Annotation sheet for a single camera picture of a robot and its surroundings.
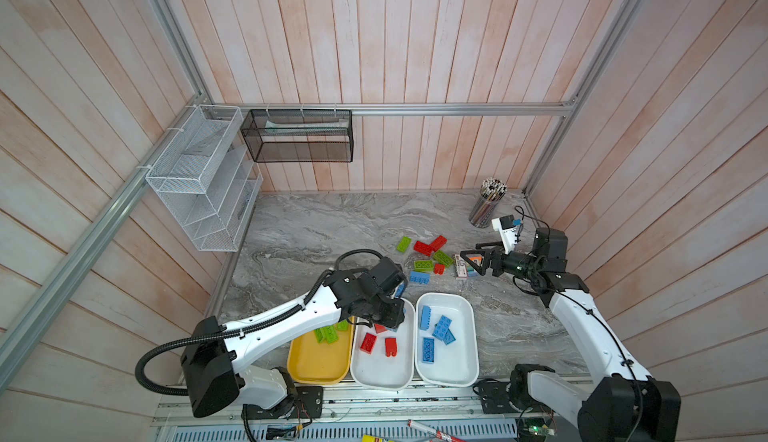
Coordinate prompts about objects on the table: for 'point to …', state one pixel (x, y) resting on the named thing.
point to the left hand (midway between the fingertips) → (401, 328)
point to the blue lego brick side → (421, 278)
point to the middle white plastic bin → (383, 358)
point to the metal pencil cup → (491, 192)
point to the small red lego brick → (439, 269)
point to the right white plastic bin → (456, 364)
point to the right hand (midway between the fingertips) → (471, 250)
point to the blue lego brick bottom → (428, 350)
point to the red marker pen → (444, 436)
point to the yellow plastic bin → (322, 363)
